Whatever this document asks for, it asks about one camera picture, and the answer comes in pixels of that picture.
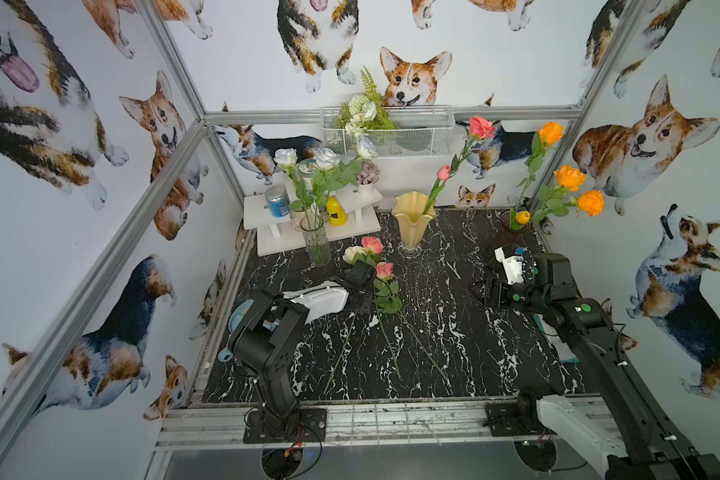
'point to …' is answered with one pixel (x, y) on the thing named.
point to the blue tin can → (278, 201)
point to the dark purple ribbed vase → (509, 236)
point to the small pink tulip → (443, 174)
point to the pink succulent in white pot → (367, 177)
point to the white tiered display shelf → (278, 235)
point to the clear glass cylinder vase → (316, 240)
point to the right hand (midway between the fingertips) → (486, 279)
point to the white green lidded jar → (306, 168)
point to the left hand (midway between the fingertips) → (359, 299)
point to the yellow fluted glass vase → (414, 211)
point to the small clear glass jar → (297, 213)
